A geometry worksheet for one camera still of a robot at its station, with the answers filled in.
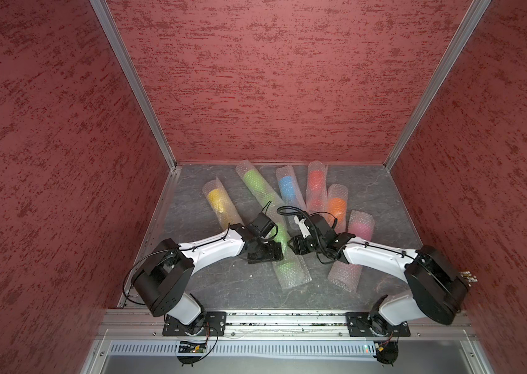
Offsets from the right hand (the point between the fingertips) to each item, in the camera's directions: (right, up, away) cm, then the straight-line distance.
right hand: (294, 246), depth 88 cm
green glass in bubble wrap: (-12, +20, +13) cm, 27 cm away
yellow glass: (-29, +13, +7) cm, 32 cm away
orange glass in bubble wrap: (+20, +18, +10) cm, 29 cm away
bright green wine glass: (-5, +4, -2) cm, 7 cm away
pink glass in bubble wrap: (+17, -7, -10) cm, 22 cm away
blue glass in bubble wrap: (-1, +22, +13) cm, 26 cm away
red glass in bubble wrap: (+11, +17, +9) cm, 22 cm away
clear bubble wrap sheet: (-2, -5, -10) cm, 12 cm away
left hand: (-8, -5, -4) cm, 11 cm away
